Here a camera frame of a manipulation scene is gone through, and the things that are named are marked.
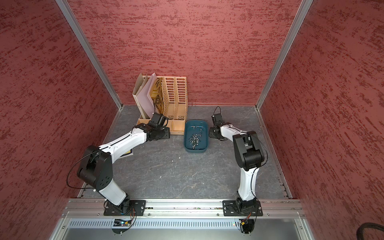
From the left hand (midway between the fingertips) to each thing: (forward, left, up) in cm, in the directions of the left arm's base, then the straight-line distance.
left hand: (166, 136), depth 91 cm
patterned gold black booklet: (+26, +9, +9) cm, 29 cm away
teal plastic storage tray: (+14, -16, -9) cm, 23 cm away
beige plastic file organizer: (+37, 0, -8) cm, 37 cm away
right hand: (+7, -31, -10) cm, 33 cm away
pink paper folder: (+18, +15, +15) cm, 28 cm away
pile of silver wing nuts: (+3, -18, -9) cm, 20 cm away
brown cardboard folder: (+30, +19, +18) cm, 39 cm away
